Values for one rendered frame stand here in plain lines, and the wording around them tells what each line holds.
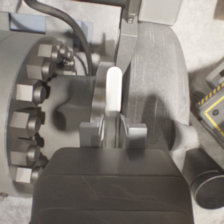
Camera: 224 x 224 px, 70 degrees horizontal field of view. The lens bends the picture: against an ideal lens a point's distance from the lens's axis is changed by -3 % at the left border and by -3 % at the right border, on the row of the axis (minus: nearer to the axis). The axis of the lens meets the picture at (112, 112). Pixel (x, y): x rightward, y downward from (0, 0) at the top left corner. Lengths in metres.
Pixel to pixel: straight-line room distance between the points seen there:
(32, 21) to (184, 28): 0.93
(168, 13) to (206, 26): 0.95
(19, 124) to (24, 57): 0.16
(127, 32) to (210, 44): 1.10
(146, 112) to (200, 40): 1.10
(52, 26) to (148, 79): 0.77
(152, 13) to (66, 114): 0.33
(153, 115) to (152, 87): 0.05
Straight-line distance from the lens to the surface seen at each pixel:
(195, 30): 1.32
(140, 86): 0.29
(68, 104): 0.50
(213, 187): 1.61
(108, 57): 1.18
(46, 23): 1.00
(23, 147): 0.45
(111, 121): 0.16
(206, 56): 1.36
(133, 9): 0.30
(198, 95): 1.24
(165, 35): 0.38
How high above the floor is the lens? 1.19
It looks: 70 degrees down
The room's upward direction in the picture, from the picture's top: 179 degrees counter-clockwise
